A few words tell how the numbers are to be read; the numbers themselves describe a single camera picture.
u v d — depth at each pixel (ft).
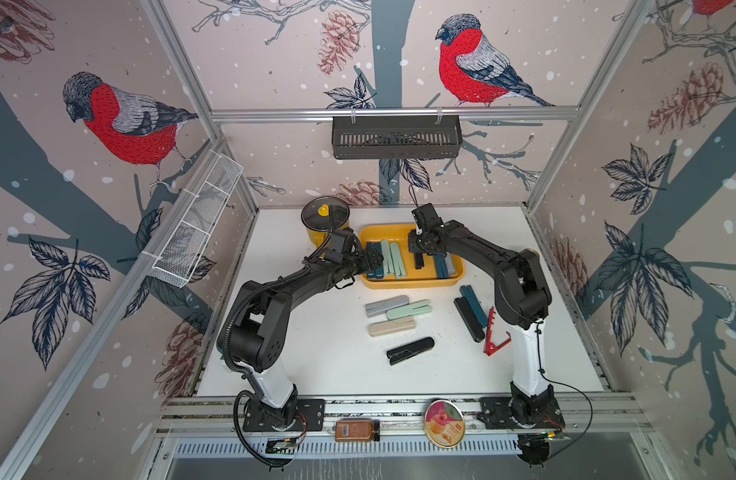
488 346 2.73
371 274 3.21
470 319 2.94
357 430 2.24
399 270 3.23
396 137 3.45
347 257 2.54
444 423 2.29
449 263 3.28
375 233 3.47
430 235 2.44
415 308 2.99
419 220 2.69
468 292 3.10
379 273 3.21
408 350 2.69
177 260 2.72
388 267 3.29
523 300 1.81
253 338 1.54
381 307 3.01
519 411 2.14
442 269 3.28
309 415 2.40
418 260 3.18
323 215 3.70
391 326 2.87
